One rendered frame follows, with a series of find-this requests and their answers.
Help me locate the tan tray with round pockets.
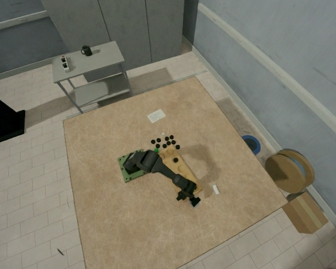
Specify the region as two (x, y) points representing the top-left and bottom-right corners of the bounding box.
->
(158, 145), (202, 195)

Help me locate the white sheet of paper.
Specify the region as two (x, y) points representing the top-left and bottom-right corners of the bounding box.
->
(147, 109), (166, 123)

